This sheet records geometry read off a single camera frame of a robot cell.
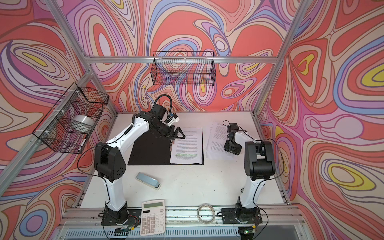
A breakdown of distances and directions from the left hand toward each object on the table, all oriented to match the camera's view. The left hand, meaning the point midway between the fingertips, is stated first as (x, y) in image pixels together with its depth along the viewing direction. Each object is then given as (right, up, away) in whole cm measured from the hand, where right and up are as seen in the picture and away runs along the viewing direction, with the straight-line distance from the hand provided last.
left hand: (181, 136), depth 84 cm
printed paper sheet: (+4, -10, +15) cm, 18 cm away
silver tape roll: (-48, +9, -10) cm, 50 cm away
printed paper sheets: (+22, -8, +18) cm, 29 cm away
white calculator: (-13, -39, -12) cm, 43 cm away
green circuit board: (-28, -46, -12) cm, 55 cm away
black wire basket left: (-53, +6, -13) cm, 55 cm away
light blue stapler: (-18, -25, -1) cm, 31 cm away
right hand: (+33, -12, +13) cm, 37 cm away
